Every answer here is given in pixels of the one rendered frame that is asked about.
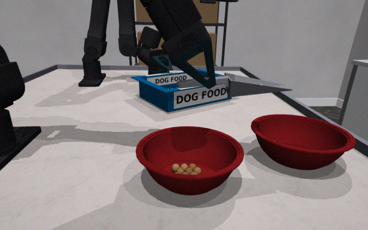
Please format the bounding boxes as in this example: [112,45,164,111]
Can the blue dog food box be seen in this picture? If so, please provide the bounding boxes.
[132,71,232,112]

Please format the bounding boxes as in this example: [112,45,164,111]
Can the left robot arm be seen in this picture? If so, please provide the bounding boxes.
[78,0,162,87]

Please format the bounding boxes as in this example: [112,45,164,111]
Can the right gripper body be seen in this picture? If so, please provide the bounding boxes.
[145,0,210,61]

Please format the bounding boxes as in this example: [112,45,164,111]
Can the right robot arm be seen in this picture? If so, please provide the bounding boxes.
[0,0,202,170]

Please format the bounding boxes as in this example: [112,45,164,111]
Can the grey table edge rim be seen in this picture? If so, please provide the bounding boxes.
[22,64,368,157]

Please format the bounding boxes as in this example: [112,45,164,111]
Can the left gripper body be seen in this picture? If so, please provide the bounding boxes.
[143,49,168,75]

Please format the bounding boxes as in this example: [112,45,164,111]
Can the red bowl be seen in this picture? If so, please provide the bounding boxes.
[136,126,244,196]
[251,114,356,170]

